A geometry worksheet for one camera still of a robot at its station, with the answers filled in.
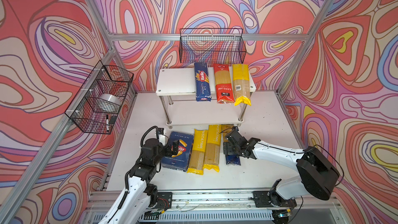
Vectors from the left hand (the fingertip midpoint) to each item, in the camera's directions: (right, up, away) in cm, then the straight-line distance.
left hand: (172, 139), depth 82 cm
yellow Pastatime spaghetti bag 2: (+22, -10, +4) cm, 24 cm away
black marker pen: (-29, +10, -10) cm, 32 cm away
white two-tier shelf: (0, +30, -4) cm, 30 cm away
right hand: (+34, -8, +7) cm, 36 cm away
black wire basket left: (-32, +19, -12) cm, 39 cm away
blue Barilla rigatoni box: (+5, -11, -3) cm, 12 cm away
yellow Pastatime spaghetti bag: (+13, -11, +3) cm, 17 cm away
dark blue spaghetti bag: (+33, -12, +2) cm, 36 cm away
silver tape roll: (-27, +19, -12) cm, 35 cm away
